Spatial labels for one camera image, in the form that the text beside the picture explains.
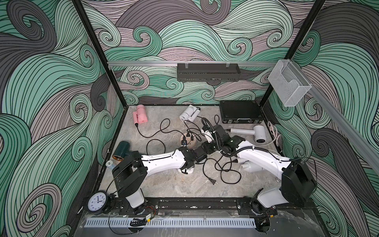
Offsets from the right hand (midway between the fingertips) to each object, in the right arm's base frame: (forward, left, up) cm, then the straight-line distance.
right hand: (202, 146), depth 84 cm
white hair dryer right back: (+14, -40, -6) cm, 43 cm away
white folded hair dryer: (+31, +7, -7) cm, 33 cm away
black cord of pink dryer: (+19, +26, -10) cm, 34 cm away
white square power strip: (-11, +8, -9) cm, 16 cm away
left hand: (-7, +10, -6) cm, 13 cm away
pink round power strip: (+9, +8, -8) cm, 15 cm away
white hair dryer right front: (-10, -25, -5) cm, 28 cm away
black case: (+39, -36, -14) cm, 55 cm away
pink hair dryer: (+29, +44, -5) cm, 53 cm away
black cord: (-17, -5, -9) cm, 20 cm away
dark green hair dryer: (+1, +50, -6) cm, 50 cm away
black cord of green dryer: (+6, +36, -10) cm, 38 cm away
